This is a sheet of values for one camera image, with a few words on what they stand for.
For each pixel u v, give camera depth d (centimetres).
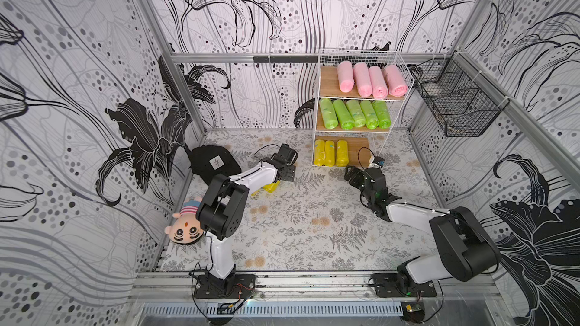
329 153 104
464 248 43
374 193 70
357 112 86
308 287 73
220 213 50
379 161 80
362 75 74
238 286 72
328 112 87
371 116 85
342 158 102
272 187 94
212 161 98
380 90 71
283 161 75
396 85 72
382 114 85
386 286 72
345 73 76
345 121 85
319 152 102
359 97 71
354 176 80
